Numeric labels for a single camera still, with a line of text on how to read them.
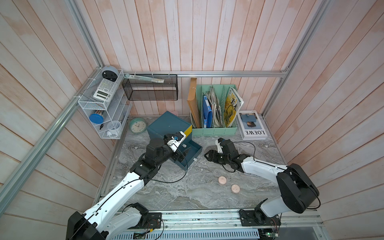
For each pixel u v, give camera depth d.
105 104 0.69
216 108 0.95
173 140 0.60
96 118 0.75
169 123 0.88
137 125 1.04
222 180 0.86
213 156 0.79
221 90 1.07
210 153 0.82
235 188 0.82
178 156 0.64
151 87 1.07
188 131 0.83
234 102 1.01
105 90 0.77
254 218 0.67
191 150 1.00
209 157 0.81
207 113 0.94
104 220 0.40
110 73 0.80
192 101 0.83
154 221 0.73
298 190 0.44
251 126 1.08
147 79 0.91
